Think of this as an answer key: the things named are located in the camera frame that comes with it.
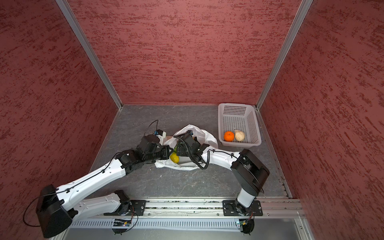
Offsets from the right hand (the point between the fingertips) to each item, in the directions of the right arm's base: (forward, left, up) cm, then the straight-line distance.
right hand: (181, 152), depth 88 cm
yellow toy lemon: (-3, +4, 0) cm, 5 cm away
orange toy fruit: (+12, -31, -2) cm, 34 cm away
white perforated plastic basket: (+32, -39, -6) cm, 51 cm away
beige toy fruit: (+12, -38, -2) cm, 40 cm away
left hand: (-5, +3, +9) cm, 11 cm away
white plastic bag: (-9, -3, +4) cm, 10 cm away
